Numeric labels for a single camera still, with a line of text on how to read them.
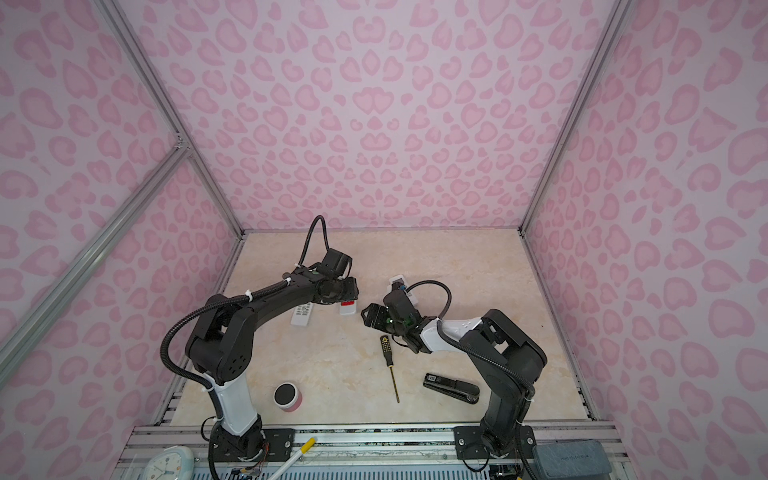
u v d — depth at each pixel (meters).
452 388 0.78
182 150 0.90
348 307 0.92
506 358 0.47
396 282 1.04
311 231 0.77
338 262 0.77
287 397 0.77
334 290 0.78
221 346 0.49
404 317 0.72
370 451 0.73
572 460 0.69
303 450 0.72
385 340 0.88
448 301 0.75
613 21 0.70
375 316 0.80
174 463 0.69
